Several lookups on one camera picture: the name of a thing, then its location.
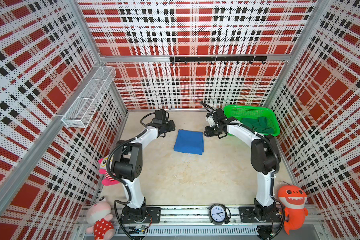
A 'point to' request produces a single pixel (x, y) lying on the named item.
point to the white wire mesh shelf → (80, 114)
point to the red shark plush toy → (293, 198)
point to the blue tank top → (189, 141)
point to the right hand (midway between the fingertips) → (207, 133)
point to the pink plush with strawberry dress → (98, 216)
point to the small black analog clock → (217, 214)
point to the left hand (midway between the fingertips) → (173, 127)
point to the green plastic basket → (240, 111)
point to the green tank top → (259, 124)
